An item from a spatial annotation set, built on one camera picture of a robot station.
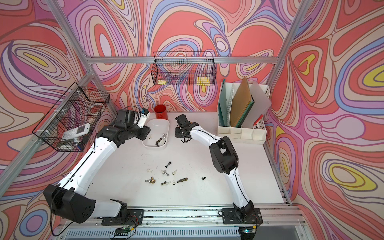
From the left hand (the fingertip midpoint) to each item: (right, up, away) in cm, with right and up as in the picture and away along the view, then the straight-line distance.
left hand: (147, 128), depth 79 cm
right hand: (+16, -6, +21) cm, 27 cm away
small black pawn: (+30, -30, +7) cm, 43 cm away
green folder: (+46, +6, +26) cm, 54 cm away
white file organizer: (+70, -5, +24) cm, 74 cm away
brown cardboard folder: (+58, +18, +26) cm, 66 cm away
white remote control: (-26, -1, -11) cm, 28 cm away
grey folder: (+65, +14, +7) cm, 67 cm away
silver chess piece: (+8, -26, +8) cm, 29 cm away
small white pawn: (-2, -26, +10) cm, 28 cm away
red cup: (+1, +12, +28) cm, 31 cm away
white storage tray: (0, -7, +25) cm, 26 cm away
